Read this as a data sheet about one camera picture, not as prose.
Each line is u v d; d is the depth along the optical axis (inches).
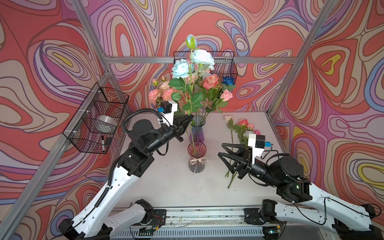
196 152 32.2
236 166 17.7
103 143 28.3
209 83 28.3
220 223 28.6
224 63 34.8
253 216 29.0
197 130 35.8
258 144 16.4
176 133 19.6
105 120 28.9
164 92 27.7
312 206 17.2
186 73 16.6
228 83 30.2
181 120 20.0
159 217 28.4
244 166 17.1
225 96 26.6
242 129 42.3
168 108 17.4
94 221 14.6
